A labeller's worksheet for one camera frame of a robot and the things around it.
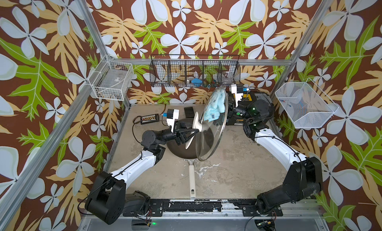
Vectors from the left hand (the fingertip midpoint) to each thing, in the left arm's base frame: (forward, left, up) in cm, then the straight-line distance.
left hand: (198, 129), depth 60 cm
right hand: (+11, -6, +3) cm, 13 cm away
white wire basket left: (+36, +49, -3) cm, 61 cm away
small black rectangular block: (+39, +4, -33) cm, 51 cm away
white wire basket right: (+23, -62, -10) cm, 67 cm away
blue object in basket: (+42, -1, -9) cm, 43 cm away
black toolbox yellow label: (+40, -36, -21) cm, 58 cm away
